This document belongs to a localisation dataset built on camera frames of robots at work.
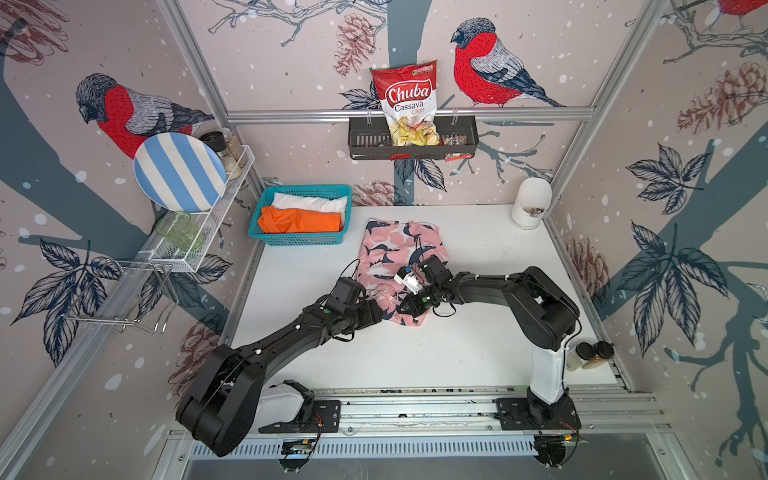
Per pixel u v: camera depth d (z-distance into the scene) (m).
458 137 0.92
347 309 0.68
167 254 0.67
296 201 1.14
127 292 0.57
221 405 0.41
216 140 0.80
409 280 0.87
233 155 0.85
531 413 0.66
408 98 0.80
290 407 0.61
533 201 1.17
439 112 0.92
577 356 0.75
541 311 0.51
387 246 1.07
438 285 0.78
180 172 0.73
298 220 1.07
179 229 0.70
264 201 1.14
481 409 0.77
